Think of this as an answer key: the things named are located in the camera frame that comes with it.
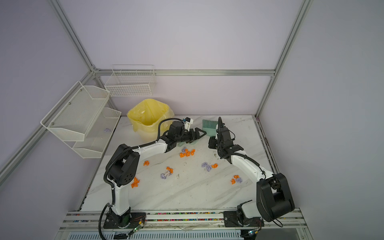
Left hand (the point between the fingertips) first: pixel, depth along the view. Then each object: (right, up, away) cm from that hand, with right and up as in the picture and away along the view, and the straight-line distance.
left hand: (203, 134), depth 88 cm
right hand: (+4, -2, 0) cm, 5 cm away
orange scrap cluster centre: (-10, -13, +11) cm, 20 cm away
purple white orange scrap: (-22, -23, +1) cm, 32 cm away
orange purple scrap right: (+20, -27, 0) cm, 34 cm away
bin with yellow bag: (-39, +11, +14) cm, 43 cm away
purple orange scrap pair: (+4, -21, +3) cm, 21 cm away
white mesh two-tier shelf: (-66, +8, -10) cm, 67 cm away
